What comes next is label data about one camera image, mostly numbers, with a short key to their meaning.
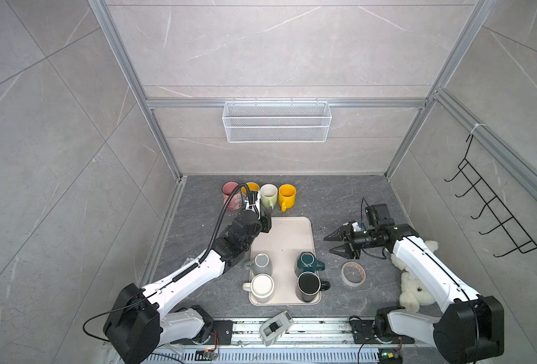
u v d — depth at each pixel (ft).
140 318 1.28
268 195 3.31
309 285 2.48
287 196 3.29
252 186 3.31
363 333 2.39
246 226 1.85
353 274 2.82
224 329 2.41
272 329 2.33
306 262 2.56
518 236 1.99
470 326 1.39
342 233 2.28
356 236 2.30
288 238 3.13
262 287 2.50
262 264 2.56
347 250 2.27
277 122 3.30
